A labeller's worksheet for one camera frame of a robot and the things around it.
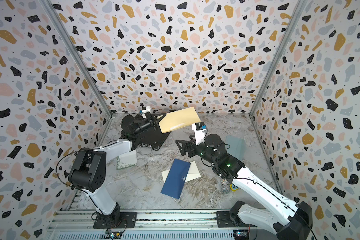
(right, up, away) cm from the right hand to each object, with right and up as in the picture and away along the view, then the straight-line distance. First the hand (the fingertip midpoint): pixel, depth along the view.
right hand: (183, 139), depth 68 cm
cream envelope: (+5, -22, +22) cm, 32 cm away
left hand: (-9, +12, +10) cm, 18 cm away
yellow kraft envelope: (-3, +10, +15) cm, 19 cm away
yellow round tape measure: (+28, -28, +16) cm, 43 cm away
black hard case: (-16, 0, +11) cm, 19 cm away
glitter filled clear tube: (+22, -27, +14) cm, 38 cm away
